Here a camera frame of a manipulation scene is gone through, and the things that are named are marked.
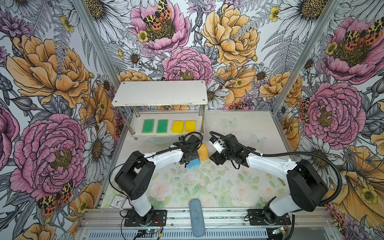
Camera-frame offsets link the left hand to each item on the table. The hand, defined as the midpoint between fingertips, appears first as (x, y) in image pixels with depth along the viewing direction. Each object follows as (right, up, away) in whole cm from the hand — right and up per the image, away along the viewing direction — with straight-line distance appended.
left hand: (190, 159), depth 91 cm
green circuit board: (-19, -31, -19) cm, 41 cm away
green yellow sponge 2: (-29, +19, +11) cm, 36 cm away
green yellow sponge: (-19, +19, +11) cm, 29 cm away
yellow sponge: (0, +20, +11) cm, 23 cm away
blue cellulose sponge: (+3, -2, -1) cm, 4 cm away
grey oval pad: (+4, -24, -20) cm, 32 cm away
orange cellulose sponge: (+8, +3, +4) cm, 9 cm away
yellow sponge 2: (-8, +19, +10) cm, 23 cm away
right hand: (+15, +2, -3) cm, 16 cm away
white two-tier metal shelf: (-24, +34, +36) cm, 55 cm away
